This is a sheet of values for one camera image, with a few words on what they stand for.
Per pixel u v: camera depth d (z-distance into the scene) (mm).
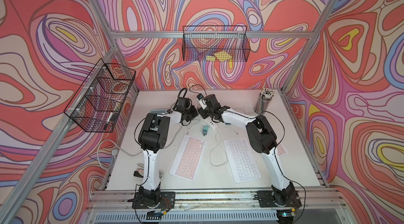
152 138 564
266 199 720
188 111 927
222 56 908
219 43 957
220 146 914
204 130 949
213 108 805
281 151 890
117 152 902
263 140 582
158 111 1025
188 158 863
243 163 840
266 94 931
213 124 983
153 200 647
